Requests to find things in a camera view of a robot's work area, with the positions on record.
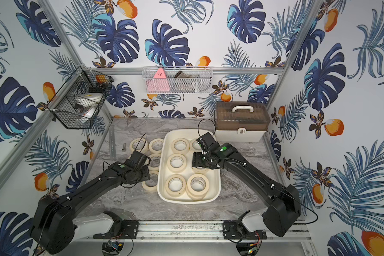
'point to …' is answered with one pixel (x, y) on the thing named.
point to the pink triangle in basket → (159, 83)
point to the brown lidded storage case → (241, 121)
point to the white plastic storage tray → (178, 182)
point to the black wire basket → (62, 107)
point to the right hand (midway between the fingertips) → (198, 161)
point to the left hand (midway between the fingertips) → (145, 173)
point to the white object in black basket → (86, 104)
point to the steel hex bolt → (124, 149)
